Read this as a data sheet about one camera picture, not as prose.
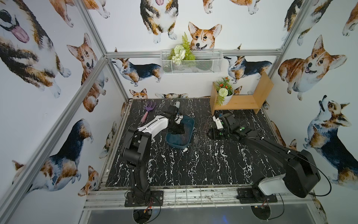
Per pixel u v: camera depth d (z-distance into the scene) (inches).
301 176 16.5
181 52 31.2
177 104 46.2
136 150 19.7
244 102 43.2
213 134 29.5
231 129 25.5
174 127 31.7
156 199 28.8
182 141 37.6
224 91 37.4
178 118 33.0
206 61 36.4
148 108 45.9
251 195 27.1
